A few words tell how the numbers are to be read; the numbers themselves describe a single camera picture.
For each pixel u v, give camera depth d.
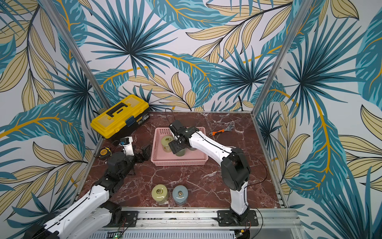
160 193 0.73
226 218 0.73
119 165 0.59
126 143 0.67
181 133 0.63
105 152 0.93
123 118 0.93
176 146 0.78
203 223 0.73
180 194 0.73
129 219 0.73
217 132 1.07
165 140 0.92
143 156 0.72
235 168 0.48
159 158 0.94
